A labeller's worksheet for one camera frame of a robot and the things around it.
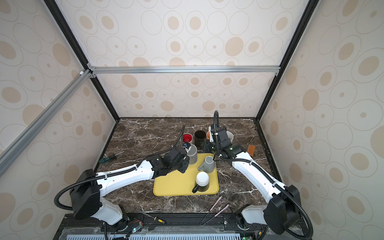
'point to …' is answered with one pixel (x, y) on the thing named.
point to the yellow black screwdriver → (155, 218)
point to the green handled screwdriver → (107, 158)
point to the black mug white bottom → (202, 181)
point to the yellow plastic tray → (178, 183)
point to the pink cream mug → (208, 135)
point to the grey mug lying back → (208, 165)
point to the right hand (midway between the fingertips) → (204, 143)
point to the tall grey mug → (193, 154)
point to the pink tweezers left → (215, 204)
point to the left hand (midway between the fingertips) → (190, 159)
